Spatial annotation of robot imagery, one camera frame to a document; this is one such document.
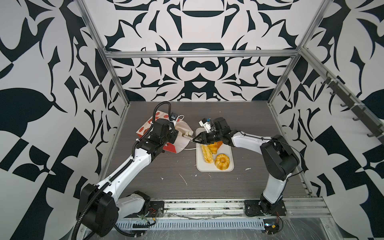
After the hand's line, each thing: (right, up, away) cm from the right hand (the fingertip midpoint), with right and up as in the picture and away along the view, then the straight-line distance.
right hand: (195, 139), depth 86 cm
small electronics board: (+35, -38, -15) cm, 54 cm away
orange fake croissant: (+14, -3, +5) cm, 15 cm away
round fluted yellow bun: (+16, -13, +1) cm, 20 cm away
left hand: (-12, +9, -6) cm, 16 cm away
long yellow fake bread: (+8, -10, +3) cm, 13 cm away
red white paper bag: (-6, +4, +7) cm, 10 cm away
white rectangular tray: (+4, -15, +2) cm, 16 cm away
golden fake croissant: (+11, -5, +3) cm, 12 cm away
